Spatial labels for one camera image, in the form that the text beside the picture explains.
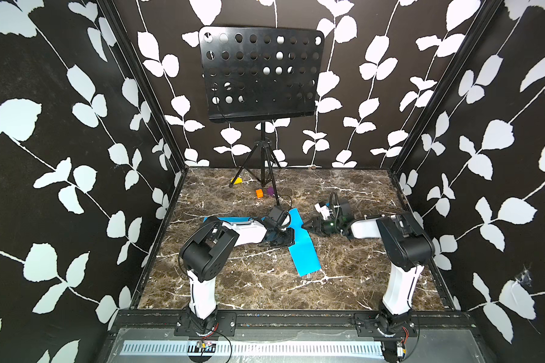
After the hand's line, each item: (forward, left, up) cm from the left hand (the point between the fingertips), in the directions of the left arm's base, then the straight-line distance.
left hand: (297, 240), depth 93 cm
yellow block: (+35, +27, 0) cm, 44 cm away
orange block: (+25, +16, +1) cm, 30 cm away
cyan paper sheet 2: (-5, -2, -2) cm, 6 cm away
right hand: (+5, -3, +2) cm, 7 cm away
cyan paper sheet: (+13, +27, -2) cm, 30 cm away
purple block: (+25, +11, +3) cm, 27 cm away
